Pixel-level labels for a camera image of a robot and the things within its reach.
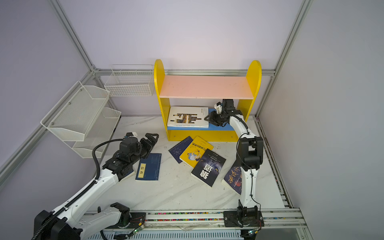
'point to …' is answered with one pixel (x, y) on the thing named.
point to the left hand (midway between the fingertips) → (156, 140)
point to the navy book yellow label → (148, 168)
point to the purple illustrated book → (233, 180)
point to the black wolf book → (208, 167)
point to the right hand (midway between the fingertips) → (205, 118)
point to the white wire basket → (130, 80)
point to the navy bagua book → (178, 149)
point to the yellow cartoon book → (192, 154)
